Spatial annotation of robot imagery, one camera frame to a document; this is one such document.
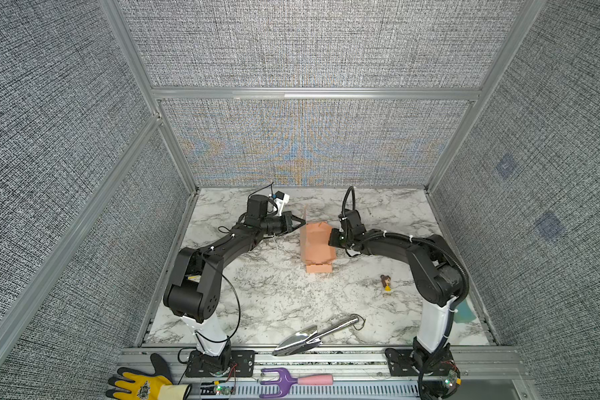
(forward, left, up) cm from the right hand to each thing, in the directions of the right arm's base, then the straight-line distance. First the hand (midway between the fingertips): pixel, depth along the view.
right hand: (328, 231), depth 99 cm
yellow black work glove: (-50, +58, -1) cm, 77 cm away
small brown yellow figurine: (-19, -19, -3) cm, 28 cm away
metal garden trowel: (-37, +9, -4) cm, 39 cm away
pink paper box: (-5, +5, -5) cm, 9 cm away
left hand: (-4, +8, +13) cm, 16 cm away
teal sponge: (-31, -42, -2) cm, 52 cm away
